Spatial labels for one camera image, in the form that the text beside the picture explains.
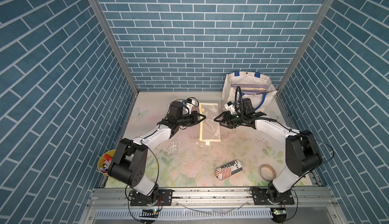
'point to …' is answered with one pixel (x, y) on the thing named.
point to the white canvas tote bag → (260, 101)
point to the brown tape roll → (267, 172)
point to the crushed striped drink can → (222, 173)
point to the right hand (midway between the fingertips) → (218, 122)
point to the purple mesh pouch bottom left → (246, 92)
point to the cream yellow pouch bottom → (209, 129)
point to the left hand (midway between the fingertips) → (209, 118)
